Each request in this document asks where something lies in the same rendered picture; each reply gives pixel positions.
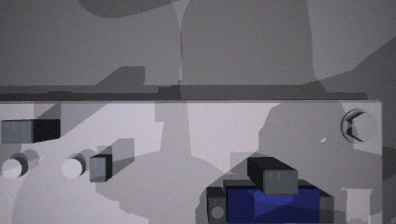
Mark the grey fixture plate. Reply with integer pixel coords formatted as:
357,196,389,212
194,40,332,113
0,100,383,224

